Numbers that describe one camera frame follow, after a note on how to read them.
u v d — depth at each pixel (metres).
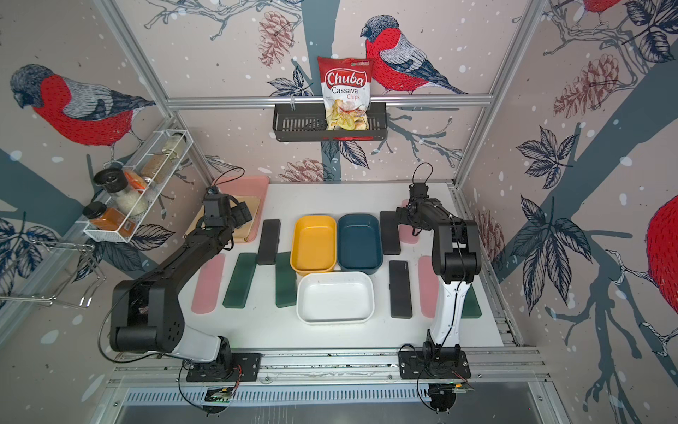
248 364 0.73
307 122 1.01
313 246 0.99
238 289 0.88
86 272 0.67
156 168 0.78
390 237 1.01
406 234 1.00
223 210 0.72
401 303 0.85
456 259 0.56
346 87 0.83
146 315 0.43
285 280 0.90
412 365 0.73
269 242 1.01
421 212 0.72
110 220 0.62
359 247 0.98
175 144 0.86
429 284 0.90
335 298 0.86
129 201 0.68
